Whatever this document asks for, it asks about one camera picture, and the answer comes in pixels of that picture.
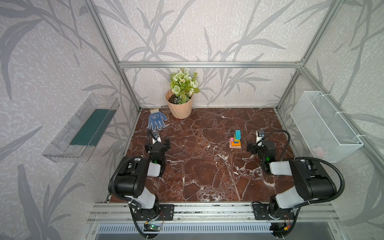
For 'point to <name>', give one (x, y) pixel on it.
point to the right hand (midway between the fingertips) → (256, 136)
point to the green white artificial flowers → (183, 85)
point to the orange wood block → (235, 144)
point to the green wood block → (236, 140)
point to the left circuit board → (151, 227)
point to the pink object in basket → (317, 151)
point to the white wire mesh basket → (328, 137)
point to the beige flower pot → (178, 111)
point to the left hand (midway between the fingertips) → (158, 133)
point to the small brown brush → (166, 110)
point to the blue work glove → (155, 120)
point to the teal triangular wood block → (238, 134)
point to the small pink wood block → (232, 139)
